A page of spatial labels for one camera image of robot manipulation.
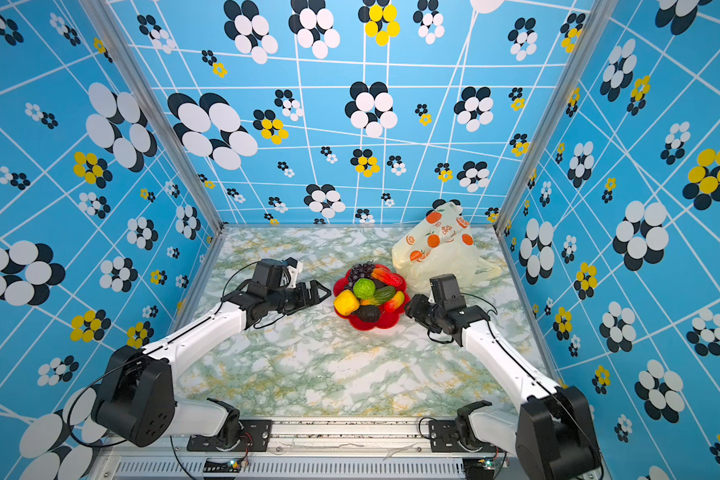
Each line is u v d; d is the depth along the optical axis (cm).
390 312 94
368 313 90
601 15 68
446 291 65
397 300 94
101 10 68
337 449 72
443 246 90
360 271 96
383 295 93
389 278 96
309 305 75
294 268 79
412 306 76
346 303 89
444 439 72
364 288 91
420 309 75
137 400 42
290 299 73
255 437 74
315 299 75
